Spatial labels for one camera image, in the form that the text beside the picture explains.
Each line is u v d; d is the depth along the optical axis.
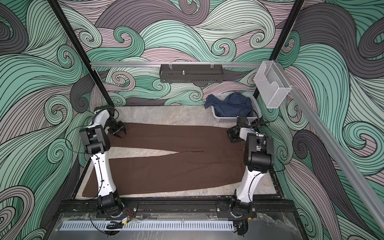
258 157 0.52
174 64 0.92
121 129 0.95
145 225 0.70
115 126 0.91
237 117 0.83
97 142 0.65
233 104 1.14
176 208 0.74
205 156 0.91
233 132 0.91
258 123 0.93
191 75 0.95
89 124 0.67
